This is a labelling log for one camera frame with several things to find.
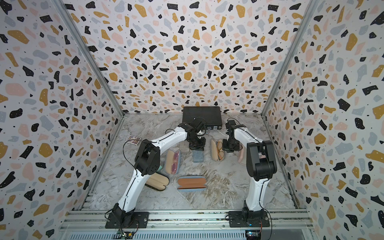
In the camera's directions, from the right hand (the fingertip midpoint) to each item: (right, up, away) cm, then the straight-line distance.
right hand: (227, 150), depth 97 cm
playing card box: (-64, +5, +6) cm, 64 cm away
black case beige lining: (-42, -16, -13) cm, 46 cm away
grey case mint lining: (-19, -3, -2) cm, 20 cm away
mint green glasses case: (-35, -3, -34) cm, 48 cm away
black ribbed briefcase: (-9, +23, +21) cm, 33 cm away
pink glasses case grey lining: (+8, -4, -8) cm, 12 cm away
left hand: (-13, +1, -3) cm, 13 cm away
